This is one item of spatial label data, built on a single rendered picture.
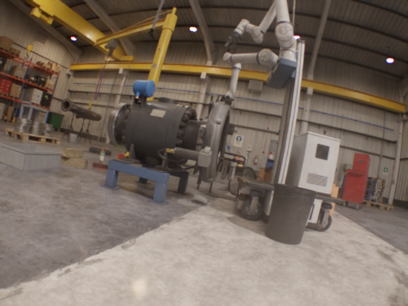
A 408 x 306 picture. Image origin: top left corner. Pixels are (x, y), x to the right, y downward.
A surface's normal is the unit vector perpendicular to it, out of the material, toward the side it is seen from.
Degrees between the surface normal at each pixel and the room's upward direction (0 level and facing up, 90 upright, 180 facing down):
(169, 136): 100
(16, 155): 90
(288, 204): 93
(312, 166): 90
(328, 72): 90
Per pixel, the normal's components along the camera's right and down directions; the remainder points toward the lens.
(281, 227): -0.58, -0.09
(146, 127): -0.17, -0.04
